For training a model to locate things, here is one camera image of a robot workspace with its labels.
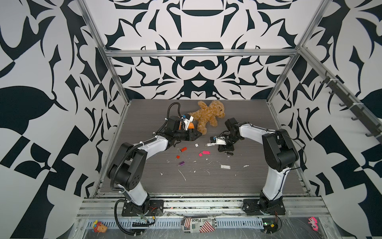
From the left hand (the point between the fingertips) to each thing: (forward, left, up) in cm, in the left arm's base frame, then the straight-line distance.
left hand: (198, 131), depth 87 cm
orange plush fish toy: (+8, +4, -5) cm, 10 cm away
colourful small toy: (-42, +47, -10) cm, 64 cm away
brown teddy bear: (+19, -10, -7) cm, 22 cm away
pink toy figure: (-45, -51, -12) cm, 69 cm away
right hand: (-1, -15, -13) cm, 20 cm away
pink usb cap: (-9, -1, -13) cm, 16 cm away
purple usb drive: (-14, +11, -13) cm, 22 cm away
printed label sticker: (-43, +3, -11) cm, 45 cm away
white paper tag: (-17, -15, -13) cm, 26 cm away
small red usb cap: (-9, +12, -14) cm, 21 cm away
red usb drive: (-5, +9, -13) cm, 16 cm away
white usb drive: (-3, -7, -11) cm, 13 cm away
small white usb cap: (-2, +1, -13) cm, 13 cm away
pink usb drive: (-7, -5, -14) cm, 16 cm away
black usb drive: (-8, -19, -13) cm, 24 cm away
